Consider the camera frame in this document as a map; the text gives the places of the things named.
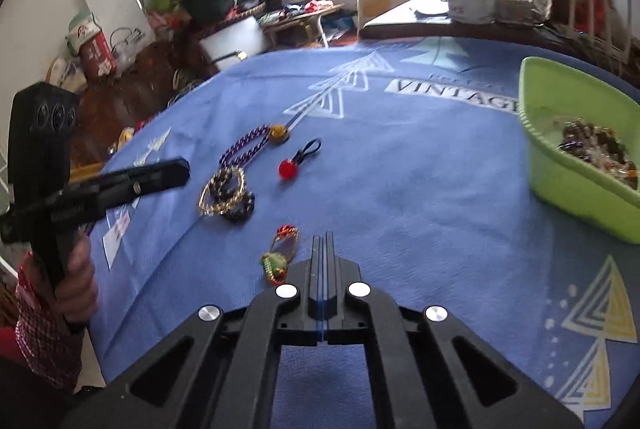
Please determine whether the white chair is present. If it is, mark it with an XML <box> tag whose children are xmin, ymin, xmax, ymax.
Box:
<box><xmin>356</xmin><ymin>0</ymin><xmax>411</xmax><ymax>34</ymax></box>

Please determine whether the person's left hand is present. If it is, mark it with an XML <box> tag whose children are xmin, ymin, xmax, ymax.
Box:
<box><xmin>54</xmin><ymin>229</ymin><xmax>99</xmax><ymax>327</ymax></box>

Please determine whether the red bead hair tie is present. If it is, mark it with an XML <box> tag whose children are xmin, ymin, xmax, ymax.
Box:
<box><xmin>278</xmin><ymin>138</ymin><xmax>322</xmax><ymax>181</ymax></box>

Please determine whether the golden clear bead bracelet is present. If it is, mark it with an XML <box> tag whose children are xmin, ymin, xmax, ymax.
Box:
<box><xmin>198</xmin><ymin>166</ymin><xmax>247</xmax><ymax>217</ymax></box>

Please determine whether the white rack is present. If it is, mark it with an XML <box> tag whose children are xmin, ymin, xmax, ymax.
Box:
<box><xmin>547</xmin><ymin>0</ymin><xmax>636</xmax><ymax>60</ymax></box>

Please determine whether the purple chain necklace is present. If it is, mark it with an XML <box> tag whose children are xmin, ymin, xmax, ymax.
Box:
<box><xmin>218</xmin><ymin>123</ymin><xmax>292</xmax><ymax>167</ymax></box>

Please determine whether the brown wooden desk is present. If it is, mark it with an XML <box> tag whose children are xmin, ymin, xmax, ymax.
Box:
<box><xmin>360</xmin><ymin>0</ymin><xmax>640</xmax><ymax>74</ymax></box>

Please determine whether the red and white sack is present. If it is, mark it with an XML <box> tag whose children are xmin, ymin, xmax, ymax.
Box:
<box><xmin>66</xmin><ymin>11</ymin><xmax>118</xmax><ymax>80</ymax></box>

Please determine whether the pile of mixed beaded jewelry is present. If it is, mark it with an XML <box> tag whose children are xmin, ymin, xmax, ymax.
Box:
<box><xmin>542</xmin><ymin>116</ymin><xmax>640</xmax><ymax>192</ymax></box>

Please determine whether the dark bead bracelet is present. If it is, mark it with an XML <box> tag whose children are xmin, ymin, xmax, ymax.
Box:
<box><xmin>210</xmin><ymin>169</ymin><xmax>256</xmax><ymax>222</ymax></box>

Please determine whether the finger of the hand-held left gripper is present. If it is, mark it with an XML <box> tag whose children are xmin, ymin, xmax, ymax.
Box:
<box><xmin>70</xmin><ymin>159</ymin><xmax>192</xmax><ymax>210</ymax></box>
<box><xmin>0</xmin><ymin>189</ymin><xmax>138</xmax><ymax>245</ymax></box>

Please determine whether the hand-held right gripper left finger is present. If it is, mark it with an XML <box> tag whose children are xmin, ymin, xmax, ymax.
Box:
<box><xmin>60</xmin><ymin>234</ymin><xmax>323</xmax><ymax>429</ymax></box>

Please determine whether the yellow toy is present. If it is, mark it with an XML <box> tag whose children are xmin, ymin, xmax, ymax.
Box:
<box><xmin>110</xmin><ymin>129</ymin><xmax>135</xmax><ymax>154</ymax></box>

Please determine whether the white storage bin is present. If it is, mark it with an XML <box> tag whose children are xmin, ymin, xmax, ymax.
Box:
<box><xmin>198</xmin><ymin>15</ymin><xmax>266</xmax><ymax>72</ymax></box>

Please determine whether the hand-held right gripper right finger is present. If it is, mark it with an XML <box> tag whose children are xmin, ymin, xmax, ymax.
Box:
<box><xmin>322</xmin><ymin>231</ymin><xmax>586</xmax><ymax>429</ymax></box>

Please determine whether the low wooden table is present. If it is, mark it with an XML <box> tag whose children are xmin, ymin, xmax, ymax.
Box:
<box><xmin>260</xmin><ymin>1</ymin><xmax>346</xmax><ymax>47</ymax></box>

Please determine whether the person's left forearm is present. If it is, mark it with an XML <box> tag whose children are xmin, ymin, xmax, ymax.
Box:
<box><xmin>14</xmin><ymin>253</ymin><xmax>90</xmax><ymax>391</ymax></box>

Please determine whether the colourful bead bracelet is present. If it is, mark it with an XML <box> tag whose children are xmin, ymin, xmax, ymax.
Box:
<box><xmin>260</xmin><ymin>225</ymin><xmax>301</xmax><ymax>286</ymax></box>

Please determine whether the green plastic basket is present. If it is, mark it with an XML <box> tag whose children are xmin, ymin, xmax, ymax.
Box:
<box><xmin>517</xmin><ymin>56</ymin><xmax>640</xmax><ymax>245</ymax></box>

